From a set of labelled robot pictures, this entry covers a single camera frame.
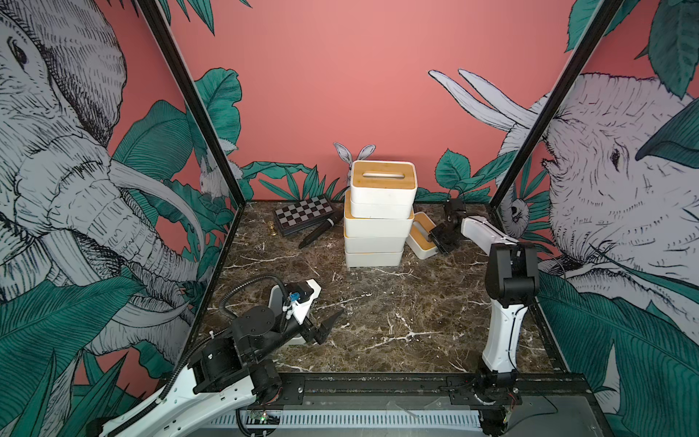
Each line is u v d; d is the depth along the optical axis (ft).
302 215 3.64
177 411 1.50
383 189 2.30
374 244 2.96
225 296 3.07
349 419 2.31
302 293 1.64
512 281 1.86
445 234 2.94
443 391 2.44
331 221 3.59
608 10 2.26
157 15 2.30
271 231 3.55
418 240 3.32
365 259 3.21
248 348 1.54
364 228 2.70
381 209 2.49
